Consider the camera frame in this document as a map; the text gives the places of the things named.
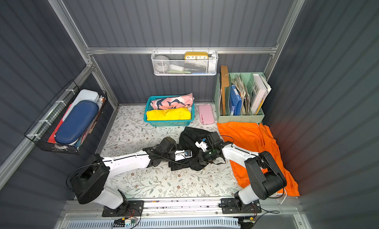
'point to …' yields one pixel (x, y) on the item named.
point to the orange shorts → (258, 138)
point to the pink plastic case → (206, 114)
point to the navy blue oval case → (77, 122)
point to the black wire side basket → (42, 132)
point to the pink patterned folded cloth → (183, 101)
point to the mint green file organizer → (242, 102)
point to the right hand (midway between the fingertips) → (196, 161)
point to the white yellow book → (261, 89)
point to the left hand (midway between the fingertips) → (184, 157)
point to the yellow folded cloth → (172, 114)
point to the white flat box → (83, 95)
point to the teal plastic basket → (179, 123)
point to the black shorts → (188, 137)
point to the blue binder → (235, 101)
